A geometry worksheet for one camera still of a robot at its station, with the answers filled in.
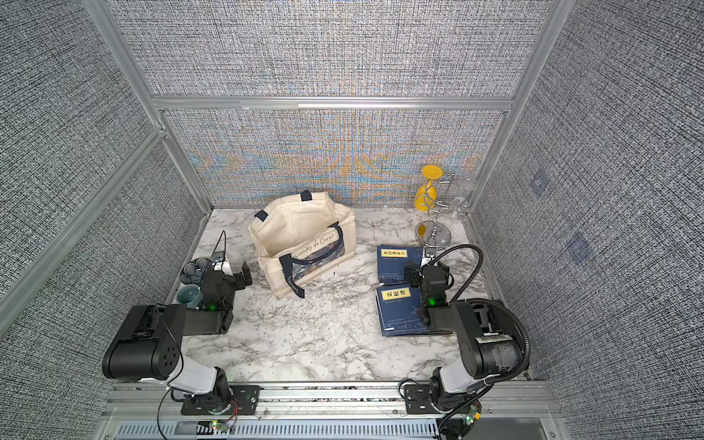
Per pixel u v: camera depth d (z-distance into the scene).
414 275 0.84
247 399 0.73
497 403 0.73
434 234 1.09
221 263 0.78
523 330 0.43
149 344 0.46
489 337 0.46
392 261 0.93
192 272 0.97
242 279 0.87
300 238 1.00
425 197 0.97
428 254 0.80
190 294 0.88
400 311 0.84
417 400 0.73
